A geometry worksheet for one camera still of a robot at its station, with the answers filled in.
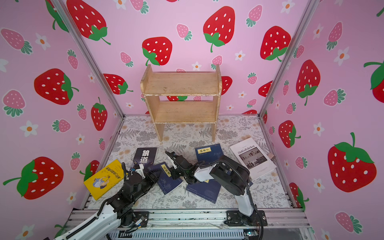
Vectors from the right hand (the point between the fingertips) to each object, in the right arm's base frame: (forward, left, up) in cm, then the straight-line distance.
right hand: (168, 170), depth 90 cm
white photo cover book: (+15, -50, +2) cm, 52 cm away
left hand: (-5, +1, +7) cm, 9 cm away
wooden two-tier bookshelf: (+54, +1, +14) cm, 55 cm away
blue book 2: (-9, -26, -2) cm, 27 cm away
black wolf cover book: (+7, +16, +1) cm, 18 cm away
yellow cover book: (-12, +37, 0) cm, 39 cm away
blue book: (-9, -2, +2) cm, 9 cm away
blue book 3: (+16, -24, -1) cm, 29 cm away
